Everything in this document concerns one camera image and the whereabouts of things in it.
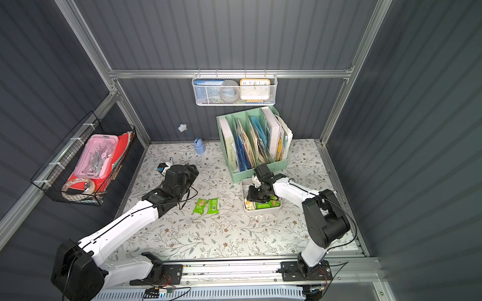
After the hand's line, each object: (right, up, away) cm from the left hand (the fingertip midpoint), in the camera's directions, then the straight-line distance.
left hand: (192, 168), depth 81 cm
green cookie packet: (+7, -19, +11) cm, 23 cm away
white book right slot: (+38, +18, +12) cm, 43 cm away
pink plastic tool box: (-35, +4, -8) cm, 36 cm away
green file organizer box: (+25, +13, +8) cm, 29 cm away
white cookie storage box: (+23, -9, +17) cm, 30 cm away
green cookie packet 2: (+1, -19, +11) cm, 22 cm away
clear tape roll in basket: (-40, -5, -15) cm, 43 cm away
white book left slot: (+16, +12, +6) cm, 21 cm away
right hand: (+27, -14, +9) cm, 32 cm away
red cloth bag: (-29, +12, -2) cm, 31 cm away
